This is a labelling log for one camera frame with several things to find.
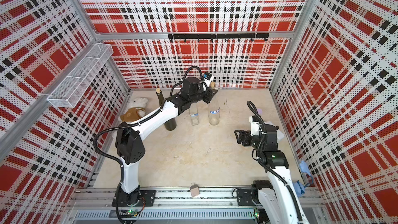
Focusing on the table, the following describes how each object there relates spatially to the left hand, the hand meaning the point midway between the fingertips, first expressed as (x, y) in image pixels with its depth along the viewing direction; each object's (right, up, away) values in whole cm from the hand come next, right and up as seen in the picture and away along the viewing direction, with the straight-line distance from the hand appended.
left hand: (216, 89), depth 83 cm
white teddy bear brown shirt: (-50, -12, +14) cm, 53 cm away
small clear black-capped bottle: (-13, -14, +9) cm, 21 cm away
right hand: (+13, -22, -5) cm, 27 cm away
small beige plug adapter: (-11, -50, -8) cm, 52 cm away
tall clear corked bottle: (-1, -11, +6) cm, 12 cm away
